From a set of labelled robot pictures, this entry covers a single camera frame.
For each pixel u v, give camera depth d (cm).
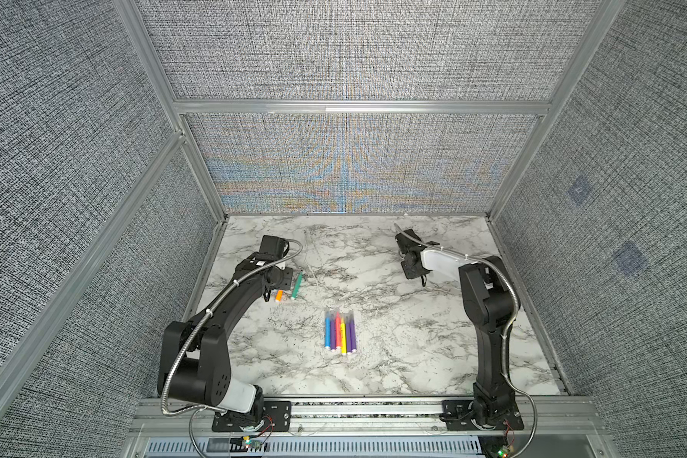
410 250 80
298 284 99
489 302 56
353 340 87
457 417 73
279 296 95
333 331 88
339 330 88
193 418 69
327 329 88
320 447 70
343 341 86
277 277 71
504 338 57
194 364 43
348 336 87
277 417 74
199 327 44
